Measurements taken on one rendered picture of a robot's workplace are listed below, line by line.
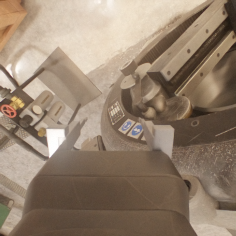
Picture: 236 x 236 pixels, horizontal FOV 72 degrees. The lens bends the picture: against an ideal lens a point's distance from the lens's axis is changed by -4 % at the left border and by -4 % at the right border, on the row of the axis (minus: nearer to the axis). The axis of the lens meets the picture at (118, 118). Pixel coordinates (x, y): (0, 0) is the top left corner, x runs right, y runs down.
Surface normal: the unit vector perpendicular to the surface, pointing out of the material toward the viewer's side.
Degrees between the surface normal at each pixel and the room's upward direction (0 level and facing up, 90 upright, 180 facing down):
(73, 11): 0
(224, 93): 5
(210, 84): 18
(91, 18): 0
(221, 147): 81
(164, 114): 90
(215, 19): 38
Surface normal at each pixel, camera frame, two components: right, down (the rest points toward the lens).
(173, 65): 0.38, 0.22
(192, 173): -0.74, -0.08
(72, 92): -0.11, 0.62
